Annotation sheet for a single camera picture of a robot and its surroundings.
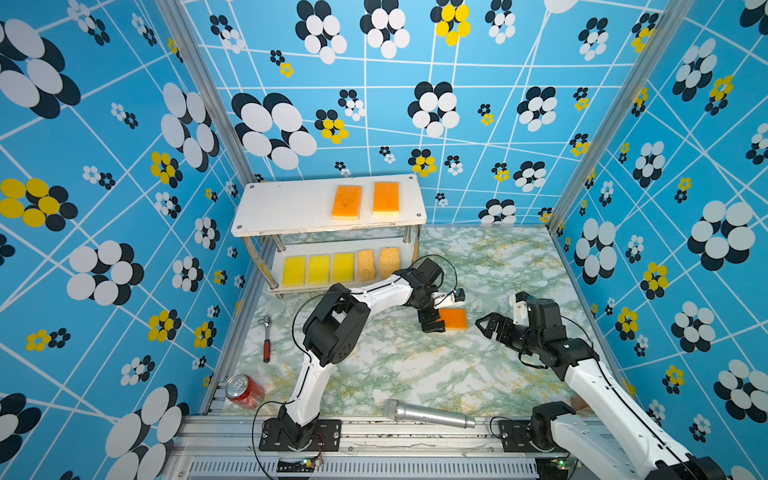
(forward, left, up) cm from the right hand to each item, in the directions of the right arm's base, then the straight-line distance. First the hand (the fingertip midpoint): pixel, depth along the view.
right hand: (490, 327), depth 83 cm
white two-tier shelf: (+44, +61, -8) cm, 76 cm away
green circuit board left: (-31, +48, -9) cm, 58 cm away
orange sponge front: (+6, +8, -6) cm, 12 cm away
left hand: (+8, +12, -7) cm, 16 cm away
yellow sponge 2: (+21, +52, -1) cm, 56 cm away
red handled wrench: (-1, +66, -7) cm, 66 cm away
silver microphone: (-20, +26, -5) cm, 33 cm away
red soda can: (-18, +63, +2) cm, 65 cm away
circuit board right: (-31, -10, -9) cm, 34 cm away
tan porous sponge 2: (+21, +36, +1) cm, 42 cm away
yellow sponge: (+22, +44, -1) cm, 50 cm away
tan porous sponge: (+24, +29, 0) cm, 37 cm away
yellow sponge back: (+21, +61, -1) cm, 64 cm away
